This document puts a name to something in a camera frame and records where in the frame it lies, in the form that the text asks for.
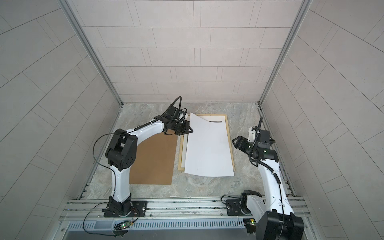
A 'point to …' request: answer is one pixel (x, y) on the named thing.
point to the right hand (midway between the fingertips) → (237, 141)
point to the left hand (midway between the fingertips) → (196, 128)
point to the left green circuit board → (125, 224)
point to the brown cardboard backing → (155, 162)
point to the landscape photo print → (207, 150)
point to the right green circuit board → (252, 222)
